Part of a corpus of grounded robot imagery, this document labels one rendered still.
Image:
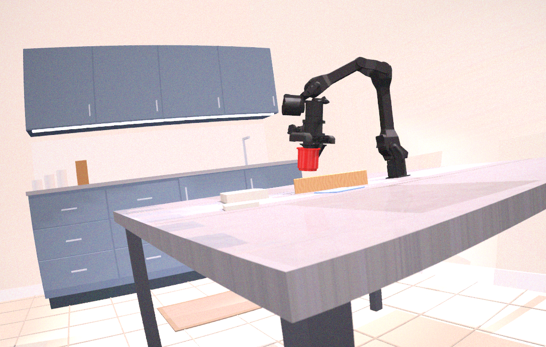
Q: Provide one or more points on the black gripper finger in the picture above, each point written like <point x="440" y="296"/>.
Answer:
<point x="321" y="148"/>
<point x="306" y="145"/>

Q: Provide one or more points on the tan flat bar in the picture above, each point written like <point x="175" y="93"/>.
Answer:
<point x="330" y="181"/>

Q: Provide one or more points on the red translucent cup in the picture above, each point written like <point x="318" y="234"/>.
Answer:
<point x="308" y="158"/>

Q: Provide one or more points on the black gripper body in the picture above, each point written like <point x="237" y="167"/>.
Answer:
<point x="313" y="132"/>

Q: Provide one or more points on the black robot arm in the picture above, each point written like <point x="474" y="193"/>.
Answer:
<point x="388" y="143"/>

